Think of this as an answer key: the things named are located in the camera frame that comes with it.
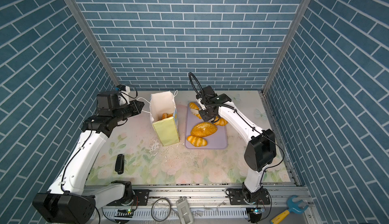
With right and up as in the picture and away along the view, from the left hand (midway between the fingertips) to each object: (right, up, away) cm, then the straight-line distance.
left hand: (144, 102), depth 74 cm
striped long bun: (+26, -23, +15) cm, 38 cm away
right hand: (+31, -6, +12) cm, 33 cm away
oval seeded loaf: (+30, -16, +19) cm, 39 cm away
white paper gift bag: (+11, -14, +3) cm, 18 cm away
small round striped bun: (+5, -8, +23) cm, 24 cm away
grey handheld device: (+21, -51, -6) cm, 55 cm away
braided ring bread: (+38, -9, -4) cm, 39 cm away
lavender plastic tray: (+39, -25, +23) cm, 51 cm away
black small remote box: (-16, -33, +7) cm, 37 cm away
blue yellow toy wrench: (+72, -49, -4) cm, 87 cm away
